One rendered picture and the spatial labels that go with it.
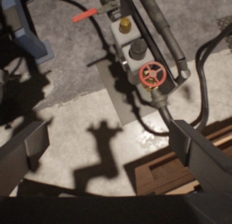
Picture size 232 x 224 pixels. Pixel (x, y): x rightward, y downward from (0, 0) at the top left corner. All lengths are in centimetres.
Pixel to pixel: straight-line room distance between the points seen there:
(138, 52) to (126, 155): 62
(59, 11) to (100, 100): 68
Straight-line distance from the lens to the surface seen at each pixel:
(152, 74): 45
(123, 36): 55
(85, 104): 97
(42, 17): 133
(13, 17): 105
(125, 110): 93
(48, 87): 109
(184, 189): 50
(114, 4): 60
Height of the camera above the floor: 93
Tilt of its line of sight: 81 degrees down
